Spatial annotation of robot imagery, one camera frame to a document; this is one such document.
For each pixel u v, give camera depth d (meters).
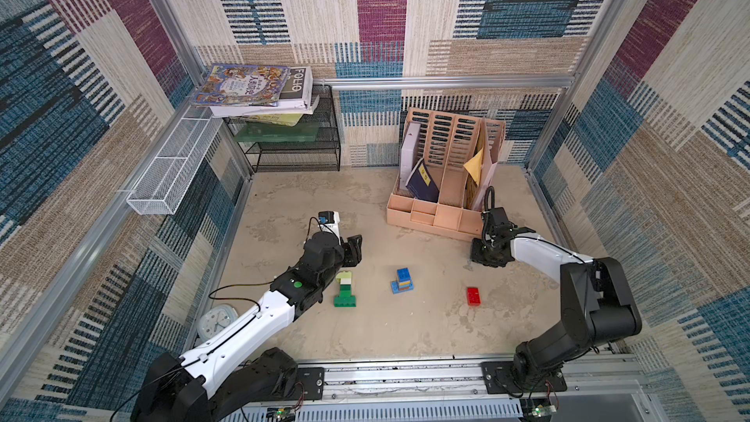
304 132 1.00
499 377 0.73
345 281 0.88
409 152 0.98
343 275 0.89
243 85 0.82
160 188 0.70
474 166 0.87
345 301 0.85
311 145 1.16
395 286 0.87
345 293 0.89
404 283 0.84
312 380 0.74
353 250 0.71
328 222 0.69
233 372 0.56
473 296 0.87
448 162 1.16
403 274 0.83
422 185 1.03
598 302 0.45
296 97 0.81
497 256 0.78
